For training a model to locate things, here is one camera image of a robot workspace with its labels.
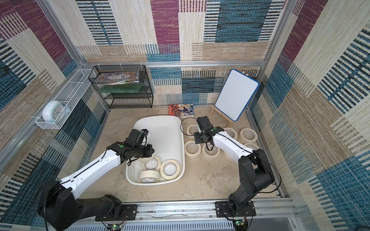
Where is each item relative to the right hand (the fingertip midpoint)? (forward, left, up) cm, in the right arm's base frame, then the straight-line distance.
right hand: (199, 135), depth 91 cm
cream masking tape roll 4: (-15, +28, -9) cm, 33 cm away
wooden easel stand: (+14, -22, -3) cm, 26 cm away
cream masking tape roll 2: (-4, +4, -11) cm, 12 cm away
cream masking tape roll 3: (-7, -7, -8) cm, 13 cm away
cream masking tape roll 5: (-23, +19, -6) cm, 30 cm away
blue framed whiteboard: (+18, -23, +17) cm, 33 cm away
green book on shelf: (+25, +49, +18) cm, 58 cm away
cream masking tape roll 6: (-25, +28, -1) cm, 37 cm away
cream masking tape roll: (+12, +4, -9) cm, 15 cm away
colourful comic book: (+29, +14, -8) cm, 33 cm away
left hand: (-10, +27, +1) cm, 29 cm away
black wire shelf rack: (+39, +43, -5) cm, 58 cm away
